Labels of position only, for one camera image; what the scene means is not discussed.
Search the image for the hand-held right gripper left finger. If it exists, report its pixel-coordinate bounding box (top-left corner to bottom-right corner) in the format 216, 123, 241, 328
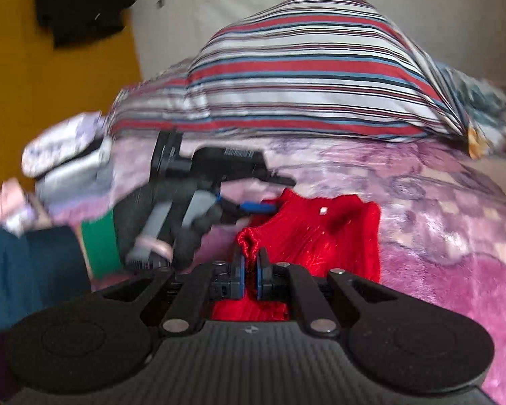
96, 249, 246, 338

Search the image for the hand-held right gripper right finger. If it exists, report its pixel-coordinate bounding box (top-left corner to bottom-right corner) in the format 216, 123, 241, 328
252, 247, 400, 339

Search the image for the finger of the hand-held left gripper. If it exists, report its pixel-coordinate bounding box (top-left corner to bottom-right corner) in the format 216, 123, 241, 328
257, 168, 298, 189
218, 199, 280, 217

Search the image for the red knit sweater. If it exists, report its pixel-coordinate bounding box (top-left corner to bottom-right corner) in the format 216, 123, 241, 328
211, 188, 382, 322

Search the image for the person's left hand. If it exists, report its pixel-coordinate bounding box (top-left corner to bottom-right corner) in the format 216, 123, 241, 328
113, 183, 223, 272

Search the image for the striped bedding bundle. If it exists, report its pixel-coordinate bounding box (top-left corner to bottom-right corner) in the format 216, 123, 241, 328
107, 0, 465, 145

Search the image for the black folded garment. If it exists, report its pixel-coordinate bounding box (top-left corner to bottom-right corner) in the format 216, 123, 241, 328
46, 137, 107, 174

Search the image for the white folded garment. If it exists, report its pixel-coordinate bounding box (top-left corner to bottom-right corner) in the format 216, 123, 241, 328
38, 139, 113, 187

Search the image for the grey folded garment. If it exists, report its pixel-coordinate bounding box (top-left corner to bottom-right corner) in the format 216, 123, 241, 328
36, 164, 117, 212

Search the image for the lilac floral folded garment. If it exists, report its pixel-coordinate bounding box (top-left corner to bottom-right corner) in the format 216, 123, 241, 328
21, 112, 107, 179

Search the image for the pink plush blanket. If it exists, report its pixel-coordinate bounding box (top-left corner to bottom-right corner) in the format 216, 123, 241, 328
55, 133, 506, 398

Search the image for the yellow wooden wardrobe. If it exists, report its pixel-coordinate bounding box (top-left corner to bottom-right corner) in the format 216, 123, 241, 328
0, 0, 143, 216

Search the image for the black hanging garment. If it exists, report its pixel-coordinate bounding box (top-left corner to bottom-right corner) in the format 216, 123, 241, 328
34, 0, 137, 50

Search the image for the floral pillow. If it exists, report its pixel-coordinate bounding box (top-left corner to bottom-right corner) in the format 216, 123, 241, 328
436, 63, 506, 162

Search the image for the pink cartoon print garment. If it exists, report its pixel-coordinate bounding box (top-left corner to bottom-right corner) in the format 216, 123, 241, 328
0, 177, 35, 229

